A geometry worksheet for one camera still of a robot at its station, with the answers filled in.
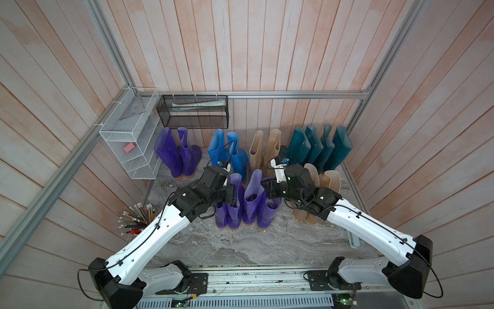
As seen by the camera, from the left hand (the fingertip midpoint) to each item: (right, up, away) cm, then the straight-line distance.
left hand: (230, 191), depth 72 cm
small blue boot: (-7, +17, +11) cm, 22 cm away
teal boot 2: (+49, +18, +14) cm, 54 cm away
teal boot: (+44, +18, +13) cm, 49 cm away
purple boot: (-30, +18, +14) cm, 37 cm away
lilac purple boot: (-3, -9, -1) cm, 10 cm away
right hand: (+11, +4, +1) cm, 12 cm away
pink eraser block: (-45, +18, +9) cm, 49 cm away
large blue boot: (+3, +14, +11) cm, 18 cm away
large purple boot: (+14, -5, -6) cm, 16 cm away
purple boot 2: (-27, +17, +42) cm, 52 cm away
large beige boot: (+39, +4, +1) cm, 39 cm away
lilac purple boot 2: (+9, -3, +5) cm, 11 cm away
